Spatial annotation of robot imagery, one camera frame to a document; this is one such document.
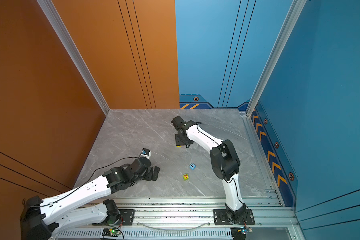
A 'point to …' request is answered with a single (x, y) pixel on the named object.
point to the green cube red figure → (185, 177)
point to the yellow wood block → (179, 146)
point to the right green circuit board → (245, 230)
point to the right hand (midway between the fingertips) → (181, 142)
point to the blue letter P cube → (192, 166)
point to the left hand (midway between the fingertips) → (153, 167)
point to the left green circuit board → (109, 232)
